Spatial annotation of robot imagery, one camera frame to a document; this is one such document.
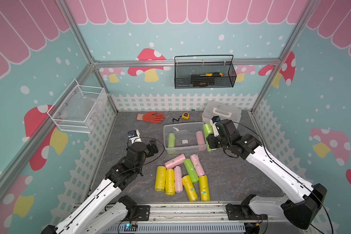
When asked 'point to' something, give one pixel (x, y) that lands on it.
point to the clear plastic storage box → (184, 138)
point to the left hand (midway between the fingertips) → (148, 143)
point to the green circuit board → (130, 227)
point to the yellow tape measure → (185, 115)
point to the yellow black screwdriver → (210, 74)
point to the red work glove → (150, 117)
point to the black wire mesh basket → (204, 71)
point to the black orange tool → (200, 84)
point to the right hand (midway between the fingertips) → (209, 137)
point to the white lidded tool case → (223, 110)
